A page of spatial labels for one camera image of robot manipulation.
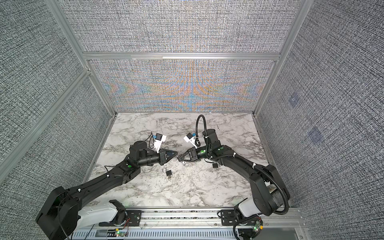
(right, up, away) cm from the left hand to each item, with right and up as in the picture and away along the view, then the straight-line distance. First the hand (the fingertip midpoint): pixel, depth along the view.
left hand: (178, 156), depth 75 cm
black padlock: (+21, -9, +18) cm, 29 cm away
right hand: (+1, -1, 0) cm, 1 cm away
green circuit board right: (+37, -32, -5) cm, 49 cm away
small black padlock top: (+1, -1, -2) cm, 2 cm away
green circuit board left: (-26, -35, -5) cm, 44 cm away
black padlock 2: (-7, -12, +13) cm, 19 cm away
